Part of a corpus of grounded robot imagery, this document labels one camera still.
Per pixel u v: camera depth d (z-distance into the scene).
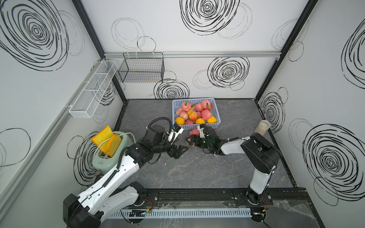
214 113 1.05
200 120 0.99
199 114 1.02
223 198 0.76
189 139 0.86
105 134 0.76
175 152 0.62
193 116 0.99
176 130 0.62
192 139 0.84
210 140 0.74
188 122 1.00
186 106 1.02
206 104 1.02
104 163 0.70
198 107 1.08
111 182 0.43
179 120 0.99
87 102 0.73
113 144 0.71
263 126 0.91
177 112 1.05
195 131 0.93
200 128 0.87
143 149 0.53
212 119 1.00
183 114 1.00
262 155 0.49
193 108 1.08
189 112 1.03
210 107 1.08
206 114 0.99
